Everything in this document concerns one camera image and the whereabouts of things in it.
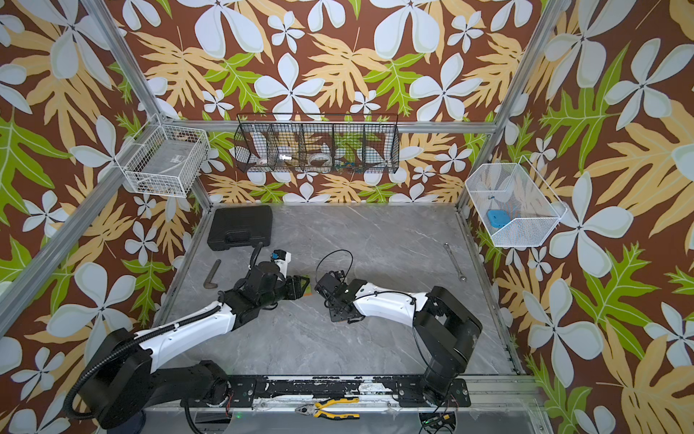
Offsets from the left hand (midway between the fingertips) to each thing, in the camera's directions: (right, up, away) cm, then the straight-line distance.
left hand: (305, 277), depth 85 cm
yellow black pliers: (+5, -33, -14) cm, 36 cm away
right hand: (+11, -13, +3) cm, 17 cm away
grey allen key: (-37, -4, +11) cm, 39 cm away
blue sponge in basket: (+59, +19, -5) cm, 62 cm away
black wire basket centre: (+3, +47, +12) cm, 48 cm away
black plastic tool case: (-28, +16, +19) cm, 37 cm away
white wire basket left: (-45, +37, -1) cm, 58 cm away
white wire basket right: (+68, +28, 0) cm, 74 cm away
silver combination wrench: (+56, -2, +14) cm, 58 cm away
